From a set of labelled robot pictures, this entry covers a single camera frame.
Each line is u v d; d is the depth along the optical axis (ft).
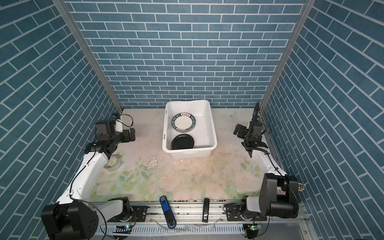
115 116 2.27
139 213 2.42
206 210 2.39
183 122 3.62
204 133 3.51
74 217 1.29
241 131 2.64
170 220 2.24
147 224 2.34
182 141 3.19
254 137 2.19
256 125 2.11
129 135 2.41
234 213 2.41
